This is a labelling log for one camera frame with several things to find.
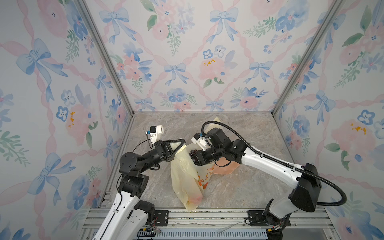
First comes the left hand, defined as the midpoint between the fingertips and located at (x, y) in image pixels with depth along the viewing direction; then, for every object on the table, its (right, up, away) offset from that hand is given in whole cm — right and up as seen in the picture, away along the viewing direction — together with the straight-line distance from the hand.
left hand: (184, 143), depth 53 cm
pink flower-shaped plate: (+21, -19, +34) cm, 44 cm away
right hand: (+2, -10, +18) cm, 20 cm away
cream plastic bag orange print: (+2, -18, +12) cm, 22 cm away
